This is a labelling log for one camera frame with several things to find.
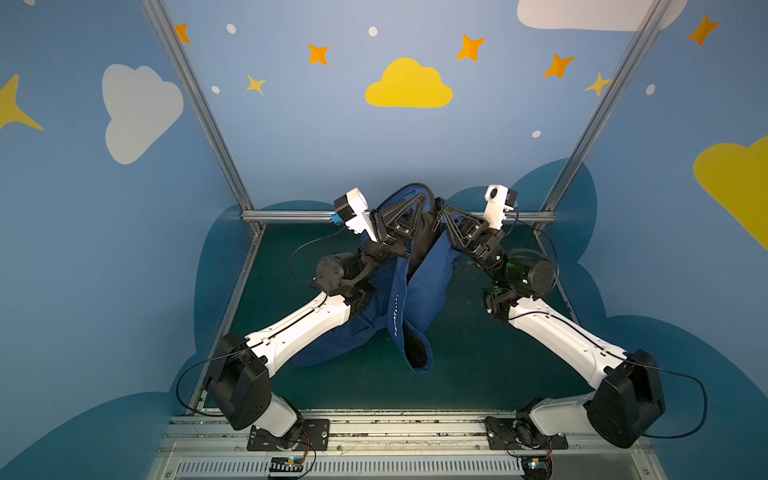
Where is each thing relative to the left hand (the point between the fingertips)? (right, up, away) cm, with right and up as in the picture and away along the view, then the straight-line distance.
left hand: (418, 193), depth 48 cm
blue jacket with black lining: (-4, -19, +12) cm, 23 cm away
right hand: (+6, -3, +1) cm, 7 cm away
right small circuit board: (+32, -63, +25) cm, 76 cm away
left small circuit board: (-30, -62, +25) cm, 73 cm away
